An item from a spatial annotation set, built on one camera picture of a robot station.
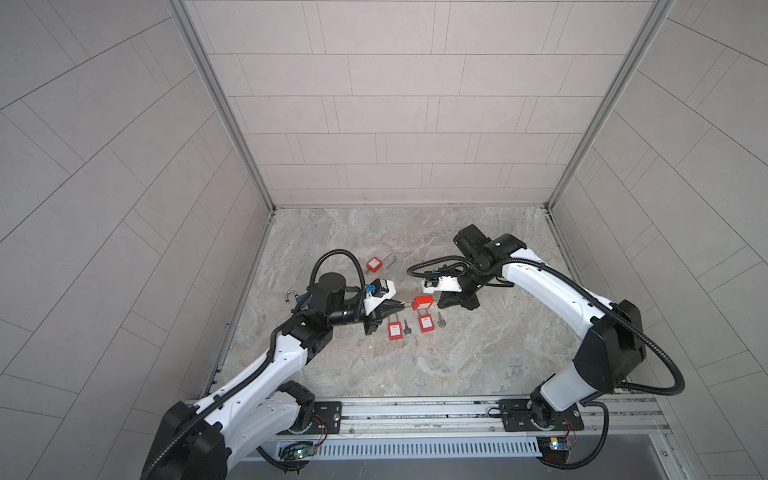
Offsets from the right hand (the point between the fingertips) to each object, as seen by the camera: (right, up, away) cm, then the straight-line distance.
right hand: (441, 299), depth 77 cm
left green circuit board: (-32, -30, -13) cm, 46 cm away
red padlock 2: (-6, +1, -8) cm, 10 cm away
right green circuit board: (+26, -31, -9) cm, 41 cm away
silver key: (-9, -11, +8) cm, 16 cm away
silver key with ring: (+1, -9, +10) cm, 13 cm away
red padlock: (-19, +7, +22) cm, 30 cm away
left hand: (-10, 0, -6) cm, 12 cm away
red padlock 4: (-3, -9, +8) cm, 12 cm away
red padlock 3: (-12, -11, +7) cm, 18 cm away
